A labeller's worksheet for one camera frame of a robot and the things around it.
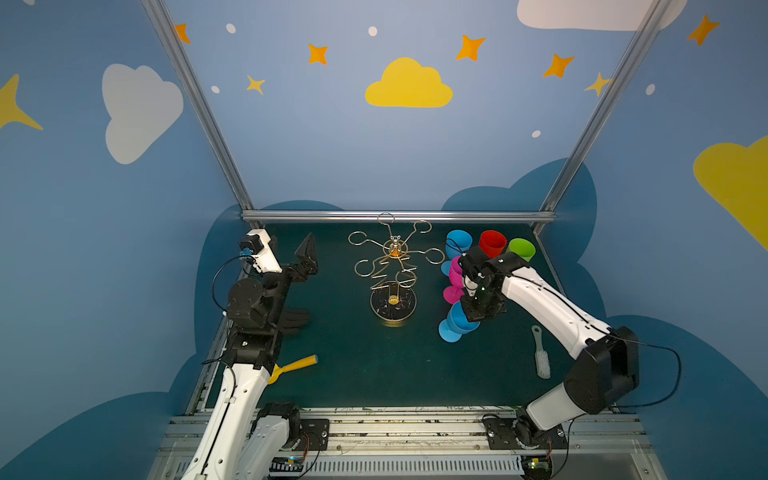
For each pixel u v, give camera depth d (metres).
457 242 0.99
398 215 0.84
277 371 0.84
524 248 0.96
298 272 0.59
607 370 0.43
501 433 0.75
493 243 0.96
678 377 0.43
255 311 0.50
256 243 0.53
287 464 0.73
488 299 0.68
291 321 0.93
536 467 0.73
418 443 0.73
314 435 0.71
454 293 0.98
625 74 0.79
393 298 0.98
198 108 0.84
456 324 0.78
